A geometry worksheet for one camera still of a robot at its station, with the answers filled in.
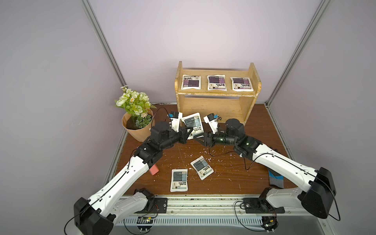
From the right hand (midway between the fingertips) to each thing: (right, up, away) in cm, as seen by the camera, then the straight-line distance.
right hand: (196, 132), depth 67 cm
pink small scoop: (-24, -24, +16) cm, 38 cm away
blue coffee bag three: (-9, -29, +13) cm, 33 cm away
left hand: (-1, +1, +1) cm, 2 cm away
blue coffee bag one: (-1, +5, +2) cm, 6 cm away
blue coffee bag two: (+4, -23, +18) cm, 29 cm away
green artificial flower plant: (-34, +15, +16) cm, 41 cm away
